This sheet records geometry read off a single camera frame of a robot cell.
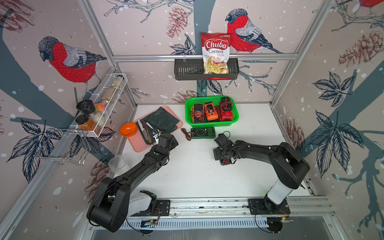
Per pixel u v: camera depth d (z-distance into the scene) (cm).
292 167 46
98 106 69
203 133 100
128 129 102
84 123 59
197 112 104
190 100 115
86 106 62
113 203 40
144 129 104
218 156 83
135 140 100
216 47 81
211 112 105
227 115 102
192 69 95
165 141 67
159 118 111
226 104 102
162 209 73
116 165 91
